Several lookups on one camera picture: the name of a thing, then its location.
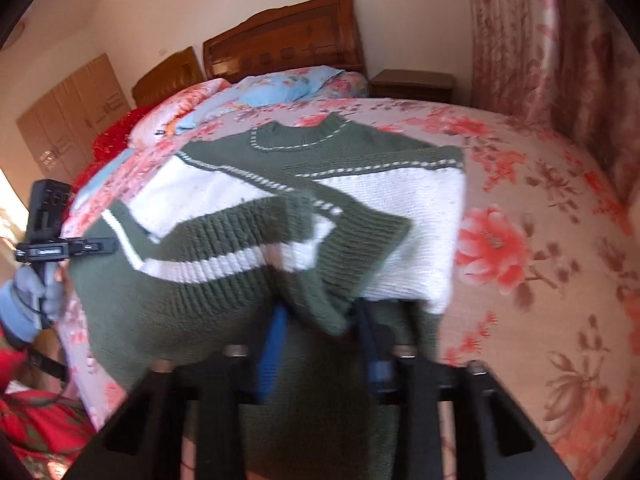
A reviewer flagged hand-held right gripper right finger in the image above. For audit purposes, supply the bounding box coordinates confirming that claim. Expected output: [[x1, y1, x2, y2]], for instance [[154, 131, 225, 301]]
[[352, 300, 571, 480]]

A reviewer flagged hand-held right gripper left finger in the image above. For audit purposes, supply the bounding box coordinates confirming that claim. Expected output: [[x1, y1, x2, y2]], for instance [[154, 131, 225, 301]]
[[65, 305, 301, 480]]

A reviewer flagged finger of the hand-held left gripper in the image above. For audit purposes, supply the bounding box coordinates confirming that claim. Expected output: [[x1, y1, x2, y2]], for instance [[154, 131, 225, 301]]
[[75, 238, 119, 257]]

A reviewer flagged green and white knit sweater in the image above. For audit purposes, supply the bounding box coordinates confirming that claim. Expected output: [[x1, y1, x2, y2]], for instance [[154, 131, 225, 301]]
[[67, 112, 468, 480]]

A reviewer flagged person's left forearm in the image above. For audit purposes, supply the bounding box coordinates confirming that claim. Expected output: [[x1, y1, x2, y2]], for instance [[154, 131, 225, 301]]
[[0, 329, 32, 392]]

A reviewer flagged person's left hand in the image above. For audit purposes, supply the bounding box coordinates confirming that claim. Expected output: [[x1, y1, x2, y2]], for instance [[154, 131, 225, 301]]
[[0, 264, 67, 348]]

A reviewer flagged red blanket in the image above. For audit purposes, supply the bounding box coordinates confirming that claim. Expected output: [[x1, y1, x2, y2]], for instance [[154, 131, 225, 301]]
[[70, 105, 138, 191]]

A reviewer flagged light wooden wardrobe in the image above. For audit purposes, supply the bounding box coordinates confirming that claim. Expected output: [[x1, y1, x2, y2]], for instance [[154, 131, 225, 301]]
[[16, 53, 133, 186]]

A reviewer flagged pink floral pillow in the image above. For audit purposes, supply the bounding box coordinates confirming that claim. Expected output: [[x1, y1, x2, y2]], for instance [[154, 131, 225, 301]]
[[340, 71, 370, 98], [129, 78, 231, 148]]

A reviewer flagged small wooden headboard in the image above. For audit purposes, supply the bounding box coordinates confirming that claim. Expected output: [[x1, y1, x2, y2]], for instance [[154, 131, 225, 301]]
[[131, 46, 206, 106]]

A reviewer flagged person's red floral clothing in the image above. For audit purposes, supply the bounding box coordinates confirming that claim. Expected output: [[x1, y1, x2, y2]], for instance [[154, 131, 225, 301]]
[[0, 390, 98, 471]]

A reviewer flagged bed with pink floral sheet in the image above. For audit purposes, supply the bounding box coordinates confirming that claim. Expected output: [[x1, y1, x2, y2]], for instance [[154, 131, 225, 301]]
[[50, 67, 640, 480]]

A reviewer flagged light blue floral pillow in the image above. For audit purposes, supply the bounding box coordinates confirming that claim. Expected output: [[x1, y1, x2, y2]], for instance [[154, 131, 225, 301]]
[[175, 65, 346, 131]]

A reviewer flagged dark wooden nightstand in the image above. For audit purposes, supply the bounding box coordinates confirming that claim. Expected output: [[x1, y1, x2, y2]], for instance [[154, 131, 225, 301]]
[[369, 69, 456, 103]]

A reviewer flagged large carved wooden headboard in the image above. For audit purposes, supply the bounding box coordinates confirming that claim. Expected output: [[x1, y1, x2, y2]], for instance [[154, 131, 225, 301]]
[[202, 0, 363, 81]]

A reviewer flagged pink floral curtain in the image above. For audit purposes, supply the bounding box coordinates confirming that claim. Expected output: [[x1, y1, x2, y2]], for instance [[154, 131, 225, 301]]
[[462, 0, 640, 211]]

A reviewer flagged black strap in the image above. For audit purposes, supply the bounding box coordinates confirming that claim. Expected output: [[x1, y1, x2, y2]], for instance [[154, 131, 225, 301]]
[[25, 350, 70, 383]]

